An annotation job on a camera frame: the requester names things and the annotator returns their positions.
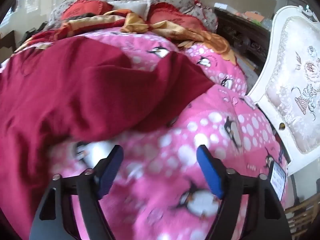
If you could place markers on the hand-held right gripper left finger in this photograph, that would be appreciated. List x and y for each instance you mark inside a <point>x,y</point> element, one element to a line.
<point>110,171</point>

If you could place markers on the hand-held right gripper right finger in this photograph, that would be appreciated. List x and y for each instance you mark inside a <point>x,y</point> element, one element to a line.
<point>210,172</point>

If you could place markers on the dark red garment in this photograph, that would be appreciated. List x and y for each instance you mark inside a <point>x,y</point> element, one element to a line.
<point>75,92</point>

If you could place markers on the pink penguin print blanket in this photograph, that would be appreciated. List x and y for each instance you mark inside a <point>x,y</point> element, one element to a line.
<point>162,180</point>

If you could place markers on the black smartphone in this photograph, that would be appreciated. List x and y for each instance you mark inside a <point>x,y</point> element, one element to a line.
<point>278,180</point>

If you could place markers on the wooden stool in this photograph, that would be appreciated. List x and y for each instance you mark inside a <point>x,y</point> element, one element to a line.
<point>300,212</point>

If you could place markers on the white upholstered headboard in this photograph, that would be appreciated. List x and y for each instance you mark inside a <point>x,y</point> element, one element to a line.
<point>295,120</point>

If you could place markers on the red and orange blanket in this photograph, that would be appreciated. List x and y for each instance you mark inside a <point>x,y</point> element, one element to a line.
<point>195,36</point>

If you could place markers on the dark carved wooden cabinet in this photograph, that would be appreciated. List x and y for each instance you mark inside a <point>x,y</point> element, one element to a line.
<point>235,33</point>

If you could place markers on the brown patterned cloth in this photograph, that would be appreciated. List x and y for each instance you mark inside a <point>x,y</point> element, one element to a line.
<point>83,16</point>

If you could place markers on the dark cloth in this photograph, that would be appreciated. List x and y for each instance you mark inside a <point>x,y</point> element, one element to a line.
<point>35,31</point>

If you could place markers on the white box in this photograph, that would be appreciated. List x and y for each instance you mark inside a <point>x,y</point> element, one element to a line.
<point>226,7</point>

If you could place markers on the white cushion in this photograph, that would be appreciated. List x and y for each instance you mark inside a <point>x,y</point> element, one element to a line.
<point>135,6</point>

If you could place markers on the window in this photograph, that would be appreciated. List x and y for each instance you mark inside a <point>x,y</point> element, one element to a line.
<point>15,10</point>

